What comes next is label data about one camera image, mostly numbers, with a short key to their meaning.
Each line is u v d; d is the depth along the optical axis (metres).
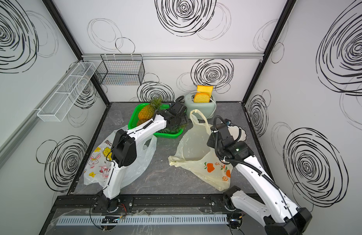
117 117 1.08
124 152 0.54
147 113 1.01
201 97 0.96
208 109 0.99
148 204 0.75
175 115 0.71
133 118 0.99
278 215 0.38
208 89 1.01
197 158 0.84
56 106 0.72
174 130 1.00
